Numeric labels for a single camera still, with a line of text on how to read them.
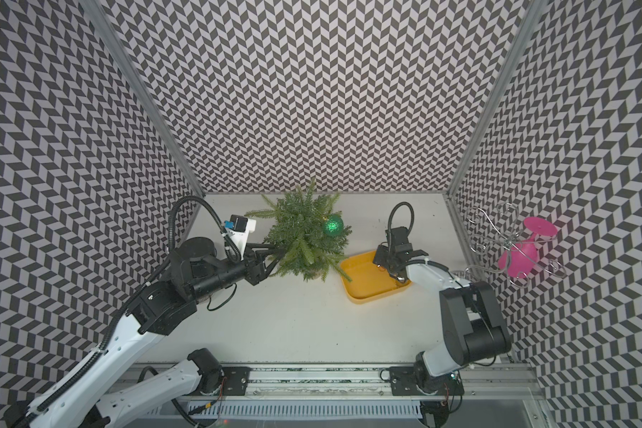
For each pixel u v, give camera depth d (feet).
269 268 1.90
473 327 1.44
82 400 1.26
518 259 2.36
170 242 1.48
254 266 1.76
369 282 3.03
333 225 2.19
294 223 2.25
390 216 2.38
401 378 2.39
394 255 2.32
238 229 1.81
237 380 2.37
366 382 2.42
